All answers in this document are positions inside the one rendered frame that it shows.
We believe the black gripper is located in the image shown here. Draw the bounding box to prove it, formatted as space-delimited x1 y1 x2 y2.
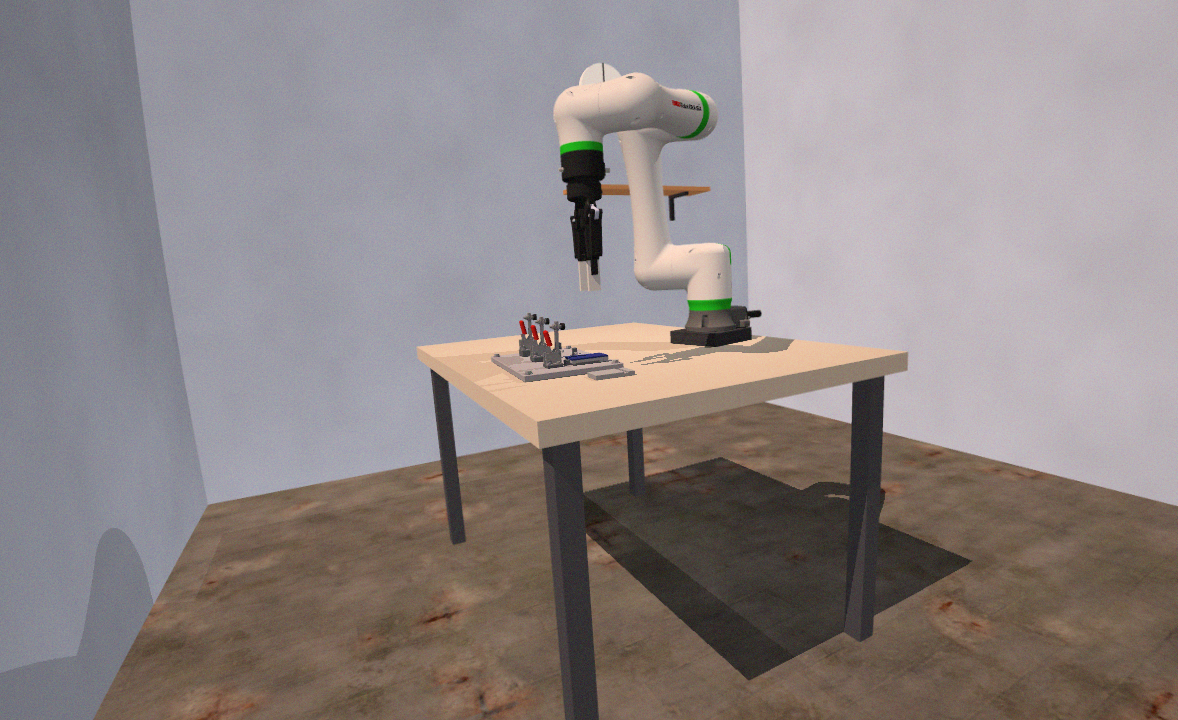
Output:
565 179 603 291

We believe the blue rectangular plate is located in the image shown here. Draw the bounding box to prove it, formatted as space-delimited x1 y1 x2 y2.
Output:
565 354 609 363

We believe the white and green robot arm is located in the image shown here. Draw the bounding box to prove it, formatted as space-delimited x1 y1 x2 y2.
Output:
554 73 762 332

